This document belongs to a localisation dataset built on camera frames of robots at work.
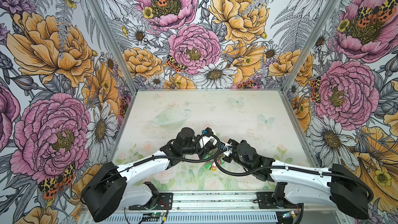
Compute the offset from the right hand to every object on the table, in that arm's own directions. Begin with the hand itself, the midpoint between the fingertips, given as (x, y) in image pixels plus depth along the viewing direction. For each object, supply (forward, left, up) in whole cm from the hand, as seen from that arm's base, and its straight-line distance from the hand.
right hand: (219, 146), depth 79 cm
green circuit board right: (-28, -31, -14) cm, 44 cm away
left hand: (-2, +2, 0) cm, 3 cm away
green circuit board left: (-26, +30, -13) cm, 41 cm away
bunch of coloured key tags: (-5, +3, -14) cm, 15 cm away
